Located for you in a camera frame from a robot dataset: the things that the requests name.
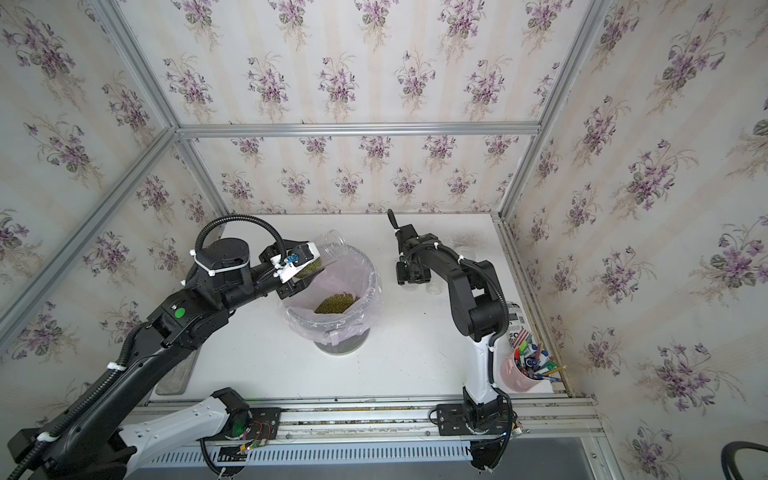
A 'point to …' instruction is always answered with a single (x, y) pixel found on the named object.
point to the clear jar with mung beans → (433, 288)
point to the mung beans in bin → (336, 303)
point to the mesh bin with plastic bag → (346, 333)
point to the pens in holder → (535, 361)
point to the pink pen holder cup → (514, 378)
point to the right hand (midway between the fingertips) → (414, 279)
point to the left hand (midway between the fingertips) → (311, 251)
